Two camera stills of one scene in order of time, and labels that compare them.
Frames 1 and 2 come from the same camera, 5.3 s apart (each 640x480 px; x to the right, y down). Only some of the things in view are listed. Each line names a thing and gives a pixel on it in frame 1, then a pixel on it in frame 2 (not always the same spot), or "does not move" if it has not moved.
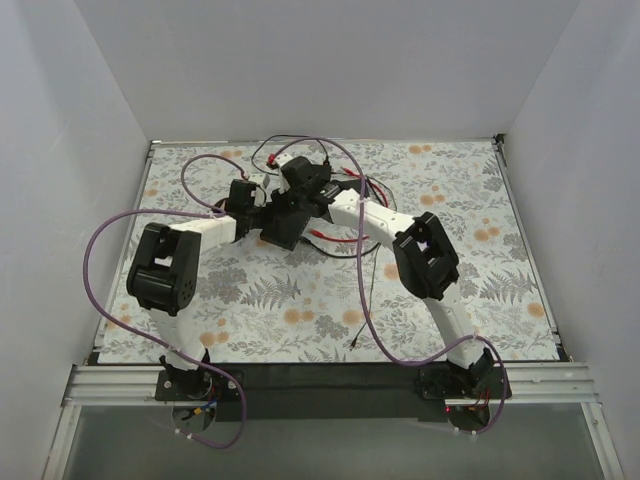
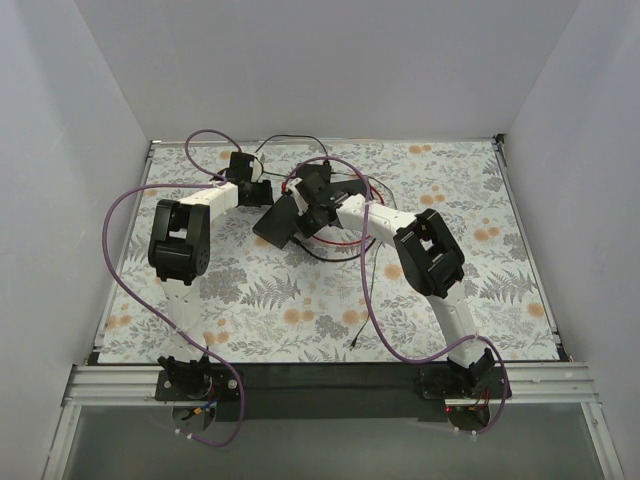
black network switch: [285, 230] does not move
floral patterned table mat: [296, 258] does not move
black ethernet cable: [337, 256] → [298, 242]
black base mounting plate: [335, 392] does not move
